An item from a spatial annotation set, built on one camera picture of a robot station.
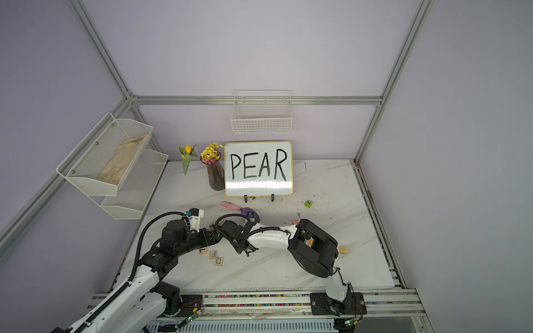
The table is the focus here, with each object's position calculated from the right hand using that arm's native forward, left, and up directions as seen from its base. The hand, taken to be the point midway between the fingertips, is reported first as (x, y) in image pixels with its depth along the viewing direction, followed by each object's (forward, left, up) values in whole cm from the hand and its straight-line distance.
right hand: (240, 245), depth 88 cm
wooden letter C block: (-7, +8, +1) cm, 11 cm away
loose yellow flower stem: (+32, +23, +25) cm, 47 cm away
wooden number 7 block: (-3, +15, +1) cm, 16 cm away
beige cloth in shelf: (+20, +45, +31) cm, 58 cm away
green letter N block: (+20, -32, 0) cm, 38 cm away
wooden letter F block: (-4, +11, 0) cm, 12 cm away
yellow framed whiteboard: (+34, -8, +12) cm, 37 cm away
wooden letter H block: (+11, -25, 0) cm, 28 cm away
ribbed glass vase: (+31, +13, +11) cm, 36 cm away
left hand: (0, +6, +11) cm, 13 cm away
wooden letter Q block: (-14, -25, +34) cm, 44 cm away
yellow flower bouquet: (+32, +13, +24) cm, 42 cm away
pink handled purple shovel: (+17, 0, +1) cm, 17 cm away
